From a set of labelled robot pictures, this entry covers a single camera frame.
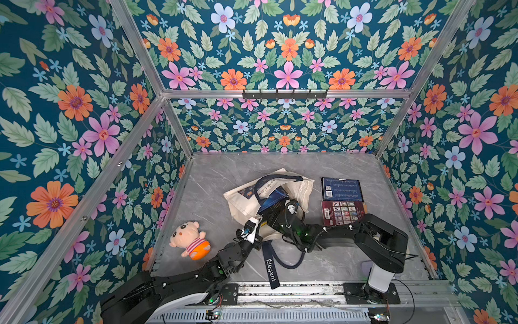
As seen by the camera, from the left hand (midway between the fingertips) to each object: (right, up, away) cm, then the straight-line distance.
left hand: (263, 220), depth 77 cm
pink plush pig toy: (-32, -7, +4) cm, 33 cm away
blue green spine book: (+6, +7, +14) cm, 17 cm away
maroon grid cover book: (+36, 0, +15) cm, 39 cm away
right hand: (+3, +1, +10) cm, 11 cm away
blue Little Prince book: (+39, +10, +24) cm, 46 cm away
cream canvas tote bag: (-8, +6, +2) cm, 10 cm away
